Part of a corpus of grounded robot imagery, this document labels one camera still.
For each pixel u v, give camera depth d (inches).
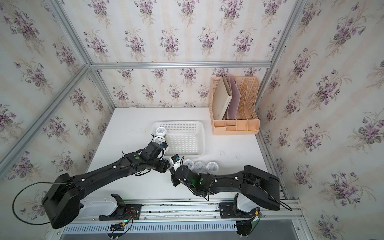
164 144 30.1
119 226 28.1
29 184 15.3
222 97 39.8
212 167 32.2
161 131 37.8
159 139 33.0
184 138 40.0
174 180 27.1
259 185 18.7
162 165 28.8
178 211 29.4
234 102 35.9
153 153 25.4
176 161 27.0
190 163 33.2
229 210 28.8
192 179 23.9
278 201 16.4
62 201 15.7
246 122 39.8
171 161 27.8
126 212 28.1
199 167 32.9
